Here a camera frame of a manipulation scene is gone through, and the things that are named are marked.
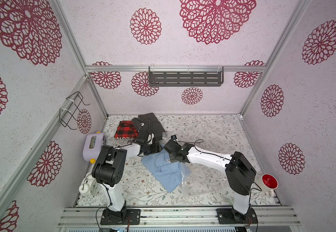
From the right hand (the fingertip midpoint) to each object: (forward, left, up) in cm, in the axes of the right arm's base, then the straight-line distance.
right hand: (173, 153), depth 89 cm
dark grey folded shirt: (+26, +20, -2) cm, 33 cm away
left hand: (+6, +10, -6) cm, 13 cm away
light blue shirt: (-12, +2, -5) cm, 13 cm away
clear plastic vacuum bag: (-14, -6, -1) cm, 15 cm away
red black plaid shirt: (+21, +36, -4) cm, 41 cm away
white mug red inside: (-15, -54, -7) cm, 57 cm away
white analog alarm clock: (-23, +43, +5) cm, 49 cm away
